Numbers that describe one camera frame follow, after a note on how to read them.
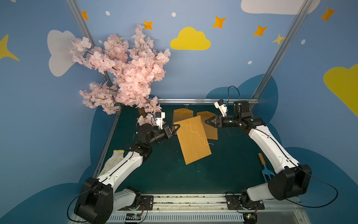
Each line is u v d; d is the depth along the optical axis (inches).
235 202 29.4
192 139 30.0
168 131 26.1
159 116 27.2
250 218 28.9
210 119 28.3
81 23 29.0
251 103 47.0
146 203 29.3
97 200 15.6
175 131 28.6
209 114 43.7
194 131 30.1
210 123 30.7
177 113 45.5
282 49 33.6
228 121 26.4
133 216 28.6
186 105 50.2
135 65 25.6
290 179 16.5
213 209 29.0
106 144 40.2
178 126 28.9
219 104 27.6
